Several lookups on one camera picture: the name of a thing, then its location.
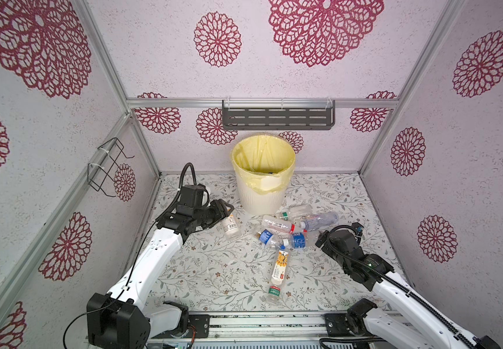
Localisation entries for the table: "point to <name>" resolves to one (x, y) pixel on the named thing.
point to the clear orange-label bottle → (232, 229)
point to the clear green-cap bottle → (298, 211)
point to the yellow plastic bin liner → (263, 163)
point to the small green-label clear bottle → (273, 297)
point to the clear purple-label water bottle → (320, 221)
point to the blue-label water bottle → (280, 241)
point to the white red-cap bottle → (278, 223)
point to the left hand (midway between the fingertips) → (228, 214)
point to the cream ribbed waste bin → (256, 203)
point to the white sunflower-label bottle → (280, 266)
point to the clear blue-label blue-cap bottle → (299, 241)
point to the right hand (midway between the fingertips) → (326, 238)
